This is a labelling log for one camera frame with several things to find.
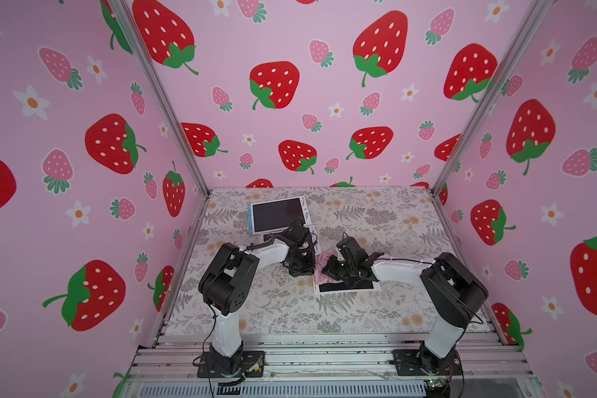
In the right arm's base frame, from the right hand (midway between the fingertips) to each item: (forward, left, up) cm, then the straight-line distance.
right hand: (330, 266), depth 93 cm
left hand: (-2, +5, -2) cm, 5 cm away
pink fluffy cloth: (+1, +3, +2) cm, 4 cm away
